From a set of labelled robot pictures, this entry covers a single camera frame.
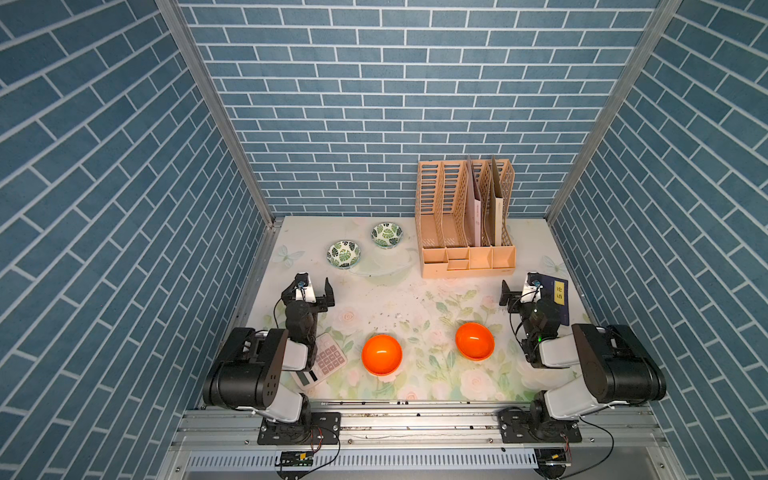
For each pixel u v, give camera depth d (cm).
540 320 71
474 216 91
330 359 84
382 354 84
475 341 87
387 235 114
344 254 108
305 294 77
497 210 90
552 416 63
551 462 70
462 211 105
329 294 84
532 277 77
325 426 74
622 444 72
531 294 75
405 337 89
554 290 99
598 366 46
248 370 45
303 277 76
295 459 72
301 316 68
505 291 84
